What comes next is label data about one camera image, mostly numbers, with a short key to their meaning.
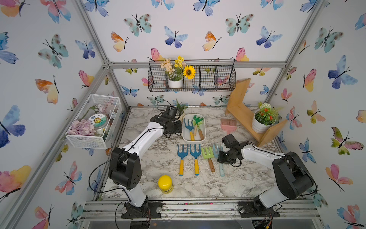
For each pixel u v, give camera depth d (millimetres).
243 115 1080
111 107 788
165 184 726
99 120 657
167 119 620
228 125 1103
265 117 833
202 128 1053
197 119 1075
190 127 1075
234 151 675
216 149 959
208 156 931
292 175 448
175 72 883
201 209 754
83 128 593
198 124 1082
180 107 1075
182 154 937
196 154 937
